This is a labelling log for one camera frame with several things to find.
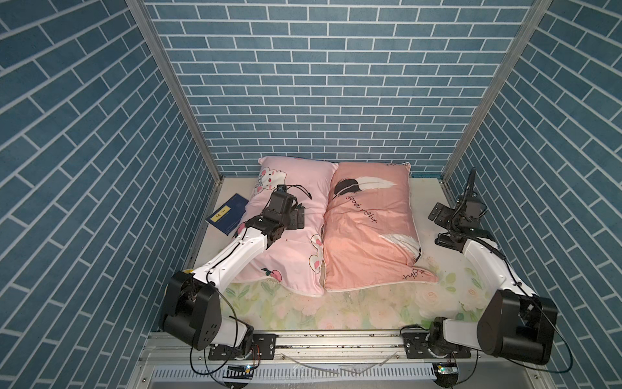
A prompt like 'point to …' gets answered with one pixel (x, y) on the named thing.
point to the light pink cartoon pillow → (294, 260)
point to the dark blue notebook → (227, 218)
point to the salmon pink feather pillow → (369, 234)
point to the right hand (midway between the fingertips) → (450, 214)
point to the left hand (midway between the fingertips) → (295, 214)
